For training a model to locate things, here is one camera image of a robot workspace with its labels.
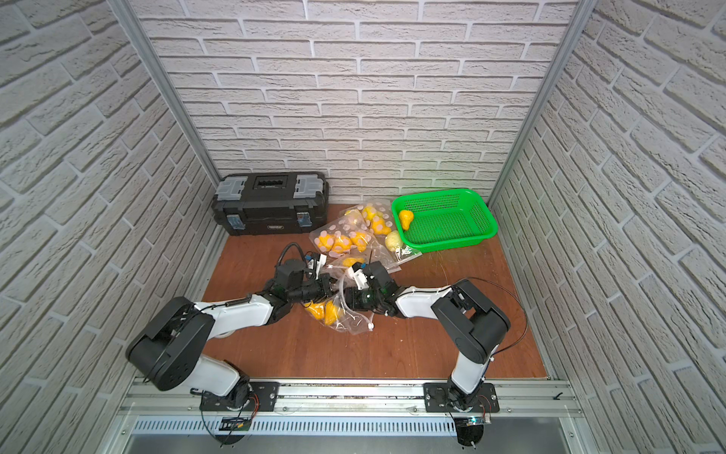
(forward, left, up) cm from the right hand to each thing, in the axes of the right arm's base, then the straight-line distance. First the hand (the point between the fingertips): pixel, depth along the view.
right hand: (341, 302), depth 86 cm
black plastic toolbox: (+35, +24, +11) cm, 44 cm away
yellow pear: (+34, -25, +1) cm, 42 cm away
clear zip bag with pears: (+28, -10, +2) cm, 30 cm away
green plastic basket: (+36, -42, -4) cm, 55 cm away
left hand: (+3, -4, +6) cm, 8 cm away
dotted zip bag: (+14, -4, +2) cm, 15 cm away
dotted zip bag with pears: (-4, +2, +3) cm, 5 cm away
